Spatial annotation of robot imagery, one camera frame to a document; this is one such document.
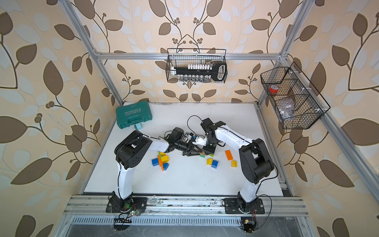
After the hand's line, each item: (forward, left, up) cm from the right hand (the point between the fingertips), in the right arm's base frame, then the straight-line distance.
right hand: (209, 149), depth 90 cm
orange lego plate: (-3, -12, -4) cm, 13 cm away
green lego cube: (-3, +4, -3) cm, 6 cm away
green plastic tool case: (+31, +54, +1) cm, 62 cm away
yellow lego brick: (-1, +29, -3) cm, 29 cm away
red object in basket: (+25, -40, +25) cm, 53 cm away
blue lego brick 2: (-9, -3, -2) cm, 9 cm away
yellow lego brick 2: (-4, +27, -3) cm, 28 cm away
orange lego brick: (-7, +29, -2) cm, 30 cm away
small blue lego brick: (-6, +33, -2) cm, 33 cm away
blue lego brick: (-8, +26, -3) cm, 28 cm away
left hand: (-1, +6, +1) cm, 6 cm away
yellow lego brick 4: (-8, -15, -3) cm, 17 cm away
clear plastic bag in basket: (+7, -39, +27) cm, 48 cm away
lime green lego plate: (-4, -2, 0) cm, 4 cm away
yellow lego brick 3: (-7, 0, -3) cm, 7 cm away
